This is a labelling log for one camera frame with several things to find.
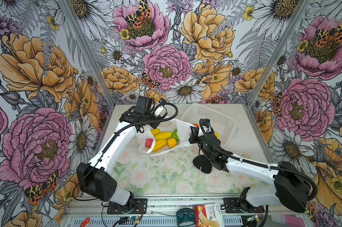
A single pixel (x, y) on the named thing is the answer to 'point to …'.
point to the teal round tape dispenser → (185, 217)
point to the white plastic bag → (184, 131)
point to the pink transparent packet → (290, 220)
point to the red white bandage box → (208, 215)
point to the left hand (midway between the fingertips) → (156, 120)
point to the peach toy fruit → (172, 142)
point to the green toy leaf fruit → (175, 135)
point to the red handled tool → (85, 222)
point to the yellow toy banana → (162, 135)
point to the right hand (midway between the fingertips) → (190, 129)
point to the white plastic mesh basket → (223, 125)
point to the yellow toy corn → (159, 144)
